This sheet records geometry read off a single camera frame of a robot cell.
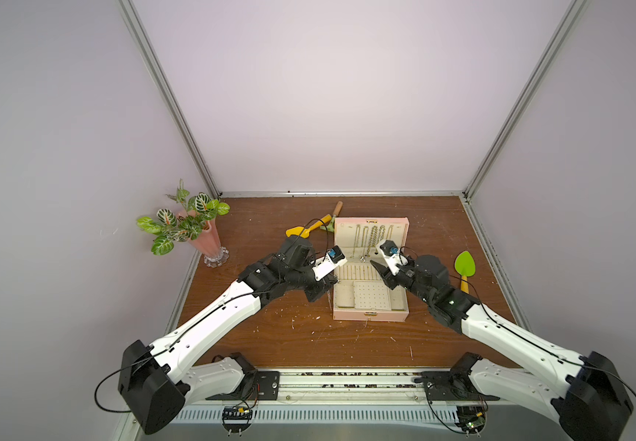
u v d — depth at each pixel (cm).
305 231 109
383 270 69
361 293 83
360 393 73
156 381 37
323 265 63
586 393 38
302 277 62
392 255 64
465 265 97
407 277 66
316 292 64
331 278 67
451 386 67
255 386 73
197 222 83
